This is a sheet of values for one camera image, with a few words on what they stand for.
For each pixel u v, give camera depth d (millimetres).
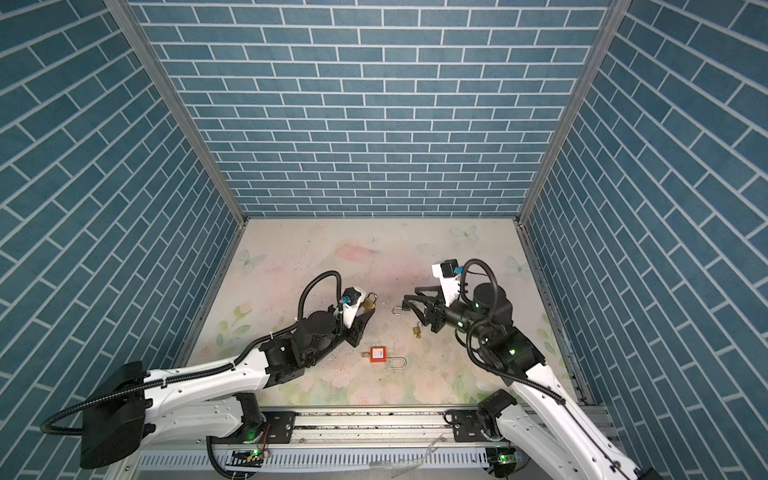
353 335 671
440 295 595
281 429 741
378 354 845
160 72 804
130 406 403
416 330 912
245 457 715
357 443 729
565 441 445
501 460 705
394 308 958
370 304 753
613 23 724
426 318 608
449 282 587
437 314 584
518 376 483
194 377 464
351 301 633
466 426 737
